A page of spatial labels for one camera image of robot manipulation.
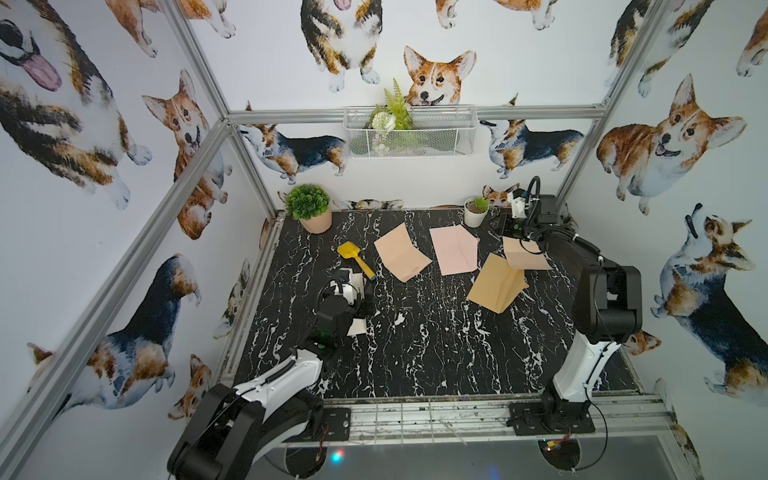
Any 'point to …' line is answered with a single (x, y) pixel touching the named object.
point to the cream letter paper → (524, 255)
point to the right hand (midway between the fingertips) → (491, 217)
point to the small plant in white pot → (475, 210)
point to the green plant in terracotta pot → (309, 205)
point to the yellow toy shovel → (350, 250)
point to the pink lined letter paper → (399, 256)
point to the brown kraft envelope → (497, 284)
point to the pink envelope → (456, 249)
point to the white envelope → (353, 284)
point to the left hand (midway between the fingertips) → (360, 280)
